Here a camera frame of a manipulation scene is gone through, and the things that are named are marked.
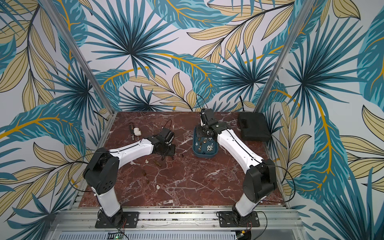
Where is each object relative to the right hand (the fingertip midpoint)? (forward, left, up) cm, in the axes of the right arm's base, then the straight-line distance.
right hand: (201, 129), depth 85 cm
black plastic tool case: (+11, -38, -13) cm, 42 cm away
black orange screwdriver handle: (+15, +48, -17) cm, 53 cm away
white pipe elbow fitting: (+11, +43, -16) cm, 47 cm away
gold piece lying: (-11, +27, -19) cm, 35 cm away
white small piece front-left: (-25, +25, -19) cm, 40 cm away
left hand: (-7, +17, -14) cm, 23 cm away
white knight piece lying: (-10, +33, -18) cm, 39 cm away
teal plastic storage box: (0, -3, -19) cm, 20 cm away
